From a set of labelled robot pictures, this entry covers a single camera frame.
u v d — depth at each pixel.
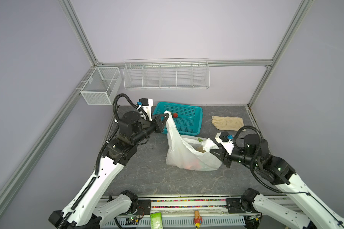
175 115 1.12
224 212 0.73
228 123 1.09
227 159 0.53
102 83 1.02
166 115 0.62
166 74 1.04
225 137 0.52
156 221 0.68
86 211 0.37
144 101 0.53
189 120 1.11
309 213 0.41
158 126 0.53
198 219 0.68
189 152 0.69
